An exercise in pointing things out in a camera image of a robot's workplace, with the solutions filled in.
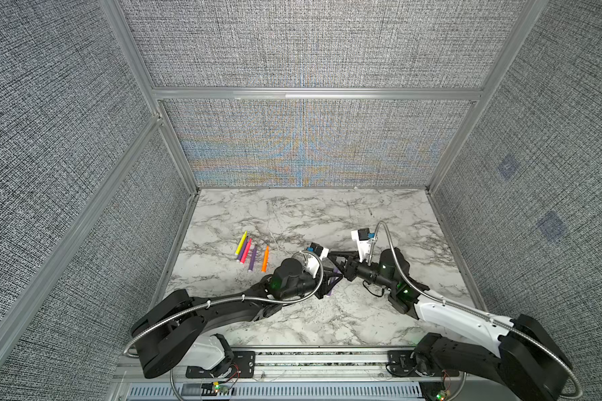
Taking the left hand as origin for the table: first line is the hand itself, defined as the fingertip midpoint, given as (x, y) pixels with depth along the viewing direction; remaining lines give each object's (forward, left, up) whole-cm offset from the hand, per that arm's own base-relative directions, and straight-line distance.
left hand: (342, 271), depth 75 cm
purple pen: (+16, +35, -16) cm, 42 cm away
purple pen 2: (+13, +30, -17) cm, 37 cm away
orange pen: (+14, +25, -16) cm, 33 cm away
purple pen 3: (-2, +3, -1) cm, 4 cm away
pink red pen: (+18, +33, -16) cm, 41 cm away
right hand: (+4, +4, +4) cm, 7 cm away
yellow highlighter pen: (+22, +35, -16) cm, 45 cm away
